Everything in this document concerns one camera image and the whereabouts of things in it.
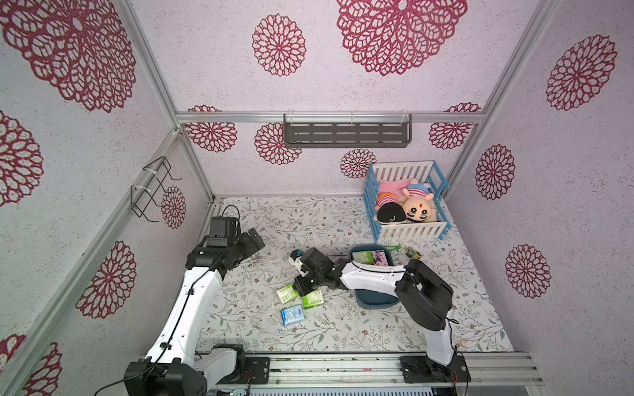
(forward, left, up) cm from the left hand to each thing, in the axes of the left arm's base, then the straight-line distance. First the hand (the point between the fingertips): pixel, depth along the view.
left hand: (253, 246), depth 79 cm
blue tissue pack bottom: (-16, -12, -17) cm, 27 cm away
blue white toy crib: (+42, -70, -6) cm, 82 cm away
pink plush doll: (+22, -49, -7) cm, 55 cm away
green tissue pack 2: (-11, -19, -17) cm, 28 cm away
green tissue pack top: (+4, -38, -14) cm, 41 cm away
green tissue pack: (-9, -10, -15) cm, 21 cm away
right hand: (-5, -14, -17) cm, 23 cm away
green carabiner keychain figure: (+9, -58, -20) cm, 62 cm away
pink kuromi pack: (+3, -44, -14) cm, 46 cm away
